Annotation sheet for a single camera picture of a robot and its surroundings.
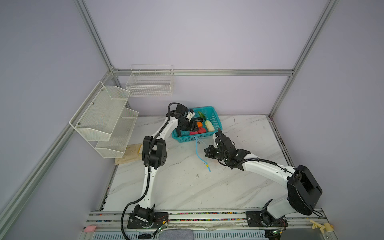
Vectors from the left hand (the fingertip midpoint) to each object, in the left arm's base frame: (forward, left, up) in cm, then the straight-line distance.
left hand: (194, 128), depth 100 cm
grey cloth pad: (-58, +8, -7) cm, 59 cm away
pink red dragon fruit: (-2, +1, -3) cm, 3 cm away
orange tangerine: (+9, -4, -6) cm, 12 cm away
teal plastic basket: (+10, -14, -6) cm, 18 cm away
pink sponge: (-56, +49, -9) cm, 75 cm away
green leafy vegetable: (+16, -6, -4) cm, 18 cm away
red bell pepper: (+2, -5, -4) cm, 7 cm away
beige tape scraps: (-55, -65, -7) cm, 86 cm away
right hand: (-20, -5, +5) cm, 22 cm away
